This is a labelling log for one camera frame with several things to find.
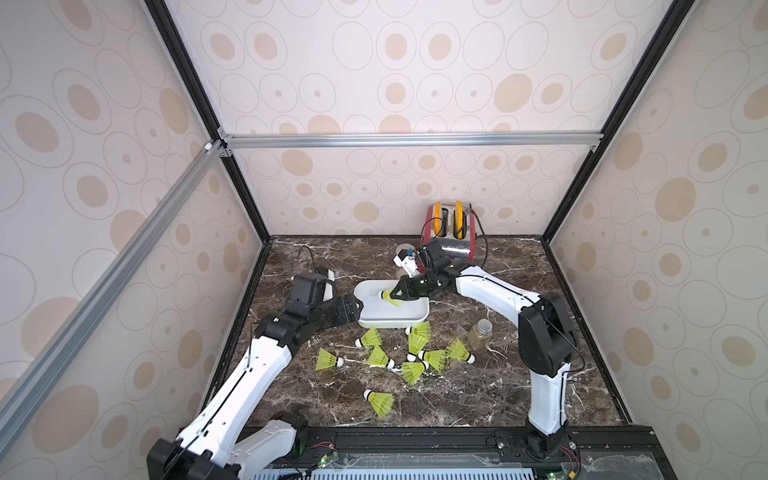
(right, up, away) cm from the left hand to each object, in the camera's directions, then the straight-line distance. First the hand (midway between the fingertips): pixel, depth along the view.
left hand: (359, 306), depth 76 cm
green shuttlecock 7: (+2, -12, +13) cm, 18 cm away
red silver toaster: (+29, +23, +24) cm, 44 cm away
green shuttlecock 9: (+15, -13, +12) cm, 23 cm away
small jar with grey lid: (+33, -9, +9) cm, 35 cm away
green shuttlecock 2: (+5, -26, +2) cm, 26 cm away
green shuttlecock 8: (+17, -10, +14) cm, 24 cm away
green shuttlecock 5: (-10, -17, +9) cm, 22 cm away
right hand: (+7, 0, +11) cm, 13 cm away
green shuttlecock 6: (+5, -16, +10) cm, 20 cm away
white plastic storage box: (+4, -6, +22) cm, 23 cm away
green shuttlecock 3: (+14, -19, +6) cm, 24 cm away
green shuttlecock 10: (+28, -15, +11) cm, 33 cm away
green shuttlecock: (+7, +1, +14) cm, 15 cm away
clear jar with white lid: (+12, +13, +8) cm, 19 cm away
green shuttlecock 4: (+21, -16, +8) cm, 28 cm away
